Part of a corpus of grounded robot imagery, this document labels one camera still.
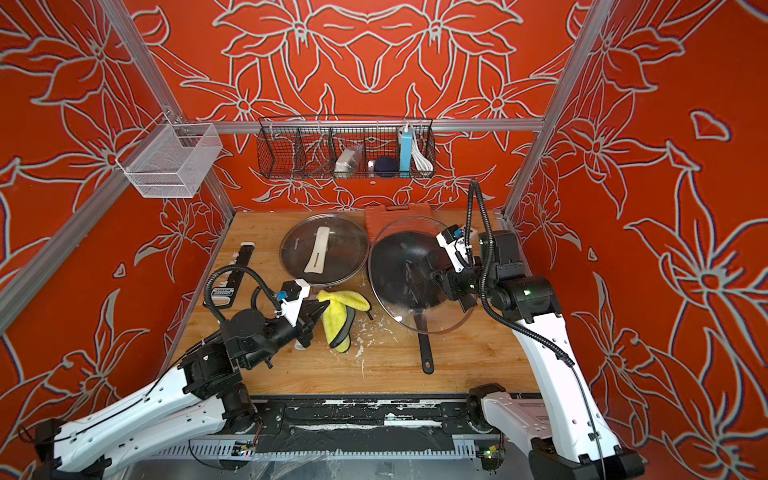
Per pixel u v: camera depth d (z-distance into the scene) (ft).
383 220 3.68
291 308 1.83
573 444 1.17
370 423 2.39
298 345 2.01
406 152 2.87
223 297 3.11
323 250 2.98
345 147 3.20
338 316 2.23
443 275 1.88
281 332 1.87
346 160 3.03
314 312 2.10
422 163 2.98
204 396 1.66
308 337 1.97
